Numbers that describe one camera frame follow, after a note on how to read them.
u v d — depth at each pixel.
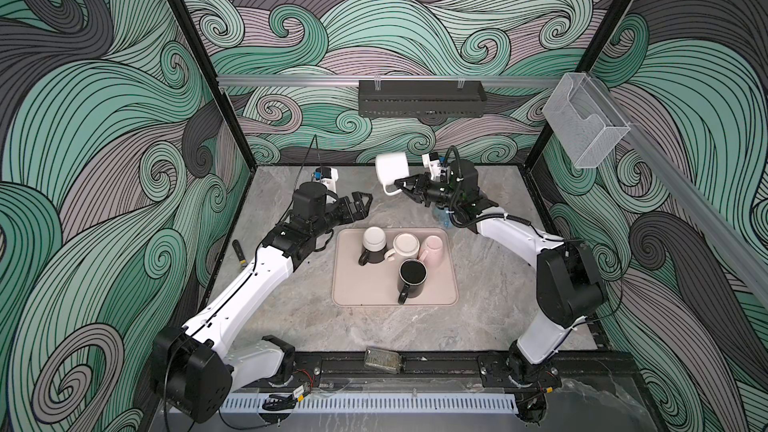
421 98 0.95
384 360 0.71
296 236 0.57
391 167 0.80
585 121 0.79
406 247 0.88
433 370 0.74
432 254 0.86
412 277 0.83
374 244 0.87
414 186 0.76
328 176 0.68
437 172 0.79
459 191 0.67
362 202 0.67
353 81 0.94
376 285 0.88
